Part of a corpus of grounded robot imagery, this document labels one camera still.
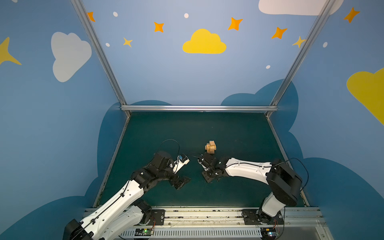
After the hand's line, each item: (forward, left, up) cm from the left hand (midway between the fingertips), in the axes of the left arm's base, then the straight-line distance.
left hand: (186, 172), depth 75 cm
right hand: (+4, -12, -12) cm, 17 cm away
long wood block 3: (+20, -16, -13) cm, 29 cm away
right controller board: (-24, -41, -15) cm, 50 cm away
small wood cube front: (+22, -16, -6) cm, 28 cm away
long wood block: (+21, -12, -9) cm, 26 cm away
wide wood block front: (+19, -15, -7) cm, 25 cm away
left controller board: (-24, +20, -14) cm, 34 cm away
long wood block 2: (+20, -14, -12) cm, 27 cm away
